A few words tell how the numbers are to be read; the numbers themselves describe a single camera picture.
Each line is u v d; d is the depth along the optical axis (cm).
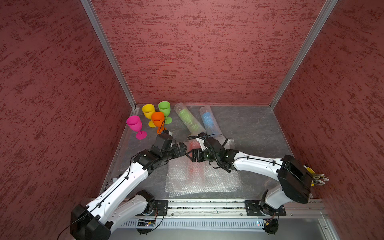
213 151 62
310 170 77
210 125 100
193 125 100
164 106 102
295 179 44
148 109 100
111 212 40
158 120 92
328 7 71
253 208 74
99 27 78
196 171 77
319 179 68
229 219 72
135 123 89
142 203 61
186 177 83
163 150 58
